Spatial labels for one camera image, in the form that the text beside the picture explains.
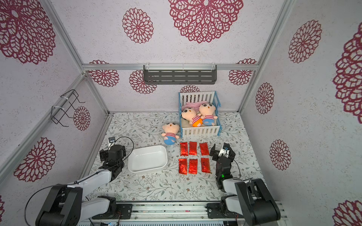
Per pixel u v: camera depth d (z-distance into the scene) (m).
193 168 0.89
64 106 0.78
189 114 1.02
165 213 0.73
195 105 1.11
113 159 0.67
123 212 0.73
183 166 0.89
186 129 0.98
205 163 0.90
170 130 1.00
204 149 0.97
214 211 0.73
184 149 0.95
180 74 0.94
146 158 0.96
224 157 0.74
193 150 0.97
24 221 0.42
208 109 1.00
